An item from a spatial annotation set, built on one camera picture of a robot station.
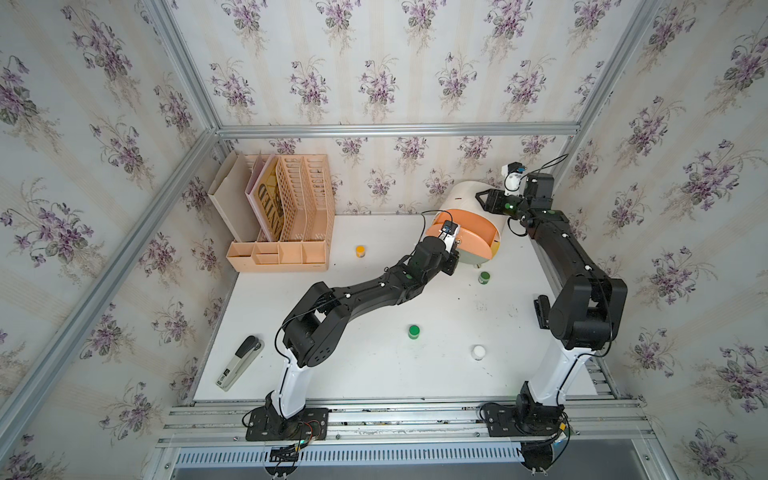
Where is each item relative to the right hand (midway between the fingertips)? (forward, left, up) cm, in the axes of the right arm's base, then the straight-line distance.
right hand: (487, 194), depth 89 cm
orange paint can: (-3, +41, -25) cm, 48 cm away
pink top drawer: (-14, +5, -3) cm, 15 cm away
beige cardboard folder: (-4, +78, +2) cm, 78 cm away
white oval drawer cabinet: (+3, +7, -3) cm, 8 cm away
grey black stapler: (-43, +70, -24) cm, 85 cm away
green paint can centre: (-34, +22, -23) cm, 47 cm away
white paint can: (-40, +4, -24) cm, 47 cm away
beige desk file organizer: (+15, +64, -23) cm, 70 cm away
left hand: (-15, +10, -7) cm, 19 cm away
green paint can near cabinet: (-15, -2, -24) cm, 28 cm away
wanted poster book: (0, +69, -2) cm, 69 cm away
